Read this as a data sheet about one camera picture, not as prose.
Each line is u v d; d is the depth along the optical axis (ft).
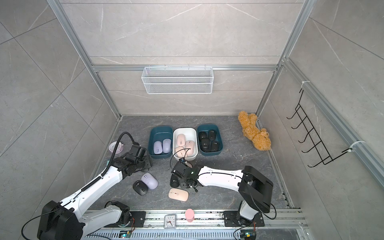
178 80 3.30
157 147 3.19
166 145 3.23
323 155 1.94
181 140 3.34
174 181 2.74
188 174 2.04
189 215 2.22
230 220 2.40
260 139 3.12
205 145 3.13
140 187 2.68
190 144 3.22
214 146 3.28
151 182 2.75
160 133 3.53
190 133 3.47
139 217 2.40
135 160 2.07
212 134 3.46
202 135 3.43
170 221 2.34
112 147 3.25
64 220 1.26
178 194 2.61
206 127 3.52
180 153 3.12
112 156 1.88
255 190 1.41
